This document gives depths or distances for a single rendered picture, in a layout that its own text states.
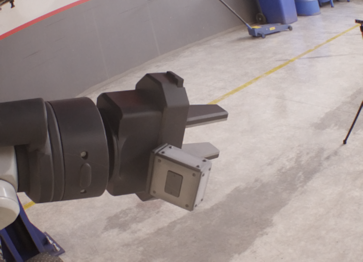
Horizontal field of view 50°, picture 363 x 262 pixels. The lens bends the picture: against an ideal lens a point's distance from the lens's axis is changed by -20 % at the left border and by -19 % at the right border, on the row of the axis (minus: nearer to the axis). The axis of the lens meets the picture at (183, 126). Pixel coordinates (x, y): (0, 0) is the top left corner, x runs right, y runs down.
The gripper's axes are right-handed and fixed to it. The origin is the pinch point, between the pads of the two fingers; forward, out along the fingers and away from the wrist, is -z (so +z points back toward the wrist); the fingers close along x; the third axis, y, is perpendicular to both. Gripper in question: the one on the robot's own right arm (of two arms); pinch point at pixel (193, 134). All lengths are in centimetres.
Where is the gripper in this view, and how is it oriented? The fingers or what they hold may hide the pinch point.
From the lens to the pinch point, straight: 45.0
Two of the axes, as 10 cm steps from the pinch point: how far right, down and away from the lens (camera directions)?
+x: 1.7, -9.0, -4.1
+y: -5.4, -4.3, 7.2
